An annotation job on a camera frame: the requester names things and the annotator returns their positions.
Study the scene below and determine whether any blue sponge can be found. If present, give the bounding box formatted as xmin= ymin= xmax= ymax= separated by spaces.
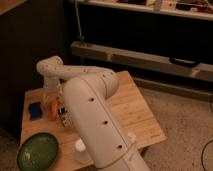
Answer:
xmin=28 ymin=102 xmax=42 ymax=120

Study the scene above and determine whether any small dark printed box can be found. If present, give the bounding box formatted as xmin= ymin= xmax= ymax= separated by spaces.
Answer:
xmin=58 ymin=107 xmax=72 ymax=127

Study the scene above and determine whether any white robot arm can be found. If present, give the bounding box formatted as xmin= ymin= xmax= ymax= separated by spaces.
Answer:
xmin=36 ymin=56 xmax=150 ymax=171

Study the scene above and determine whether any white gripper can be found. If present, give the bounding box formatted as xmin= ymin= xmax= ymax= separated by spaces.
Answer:
xmin=43 ymin=78 xmax=61 ymax=100

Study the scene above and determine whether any black handle on rail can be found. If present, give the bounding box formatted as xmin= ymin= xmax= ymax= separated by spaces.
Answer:
xmin=169 ymin=58 xmax=200 ymax=68

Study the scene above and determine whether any vertical metal pole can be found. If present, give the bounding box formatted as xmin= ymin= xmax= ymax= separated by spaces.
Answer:
xmin=74 ymin=0 xmax=84 ymax=44

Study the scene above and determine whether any grey metal rail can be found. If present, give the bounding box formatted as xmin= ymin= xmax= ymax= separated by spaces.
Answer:
xmin=71 ymin=41 xmax=213 ymax=82

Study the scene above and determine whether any white shelf with items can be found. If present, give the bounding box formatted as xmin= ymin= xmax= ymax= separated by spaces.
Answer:
xmin=71 ymin=0 xmax=213 ymax=21

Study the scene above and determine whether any translucent plastic cup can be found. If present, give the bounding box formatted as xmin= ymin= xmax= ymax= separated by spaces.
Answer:
xmin=75 ymin=139 xmax=89 ymax=163

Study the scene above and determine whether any clear plastic bottle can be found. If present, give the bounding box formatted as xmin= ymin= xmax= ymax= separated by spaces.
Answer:
xmin=127 ymin=132 xmax=136 ymax=143

